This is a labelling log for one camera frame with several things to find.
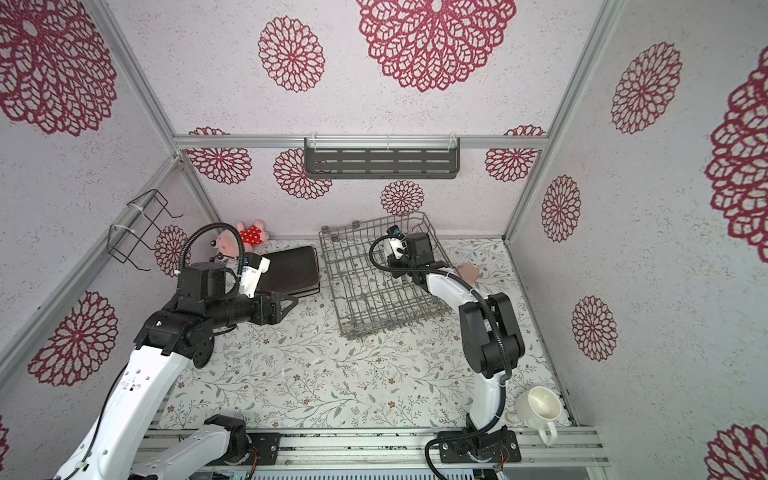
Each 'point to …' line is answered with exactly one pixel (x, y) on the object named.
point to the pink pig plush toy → (251, 236)
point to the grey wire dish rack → (374, 269)
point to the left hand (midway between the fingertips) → (285, 304)
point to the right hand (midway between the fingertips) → (392, 250)
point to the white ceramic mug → (538, 407)
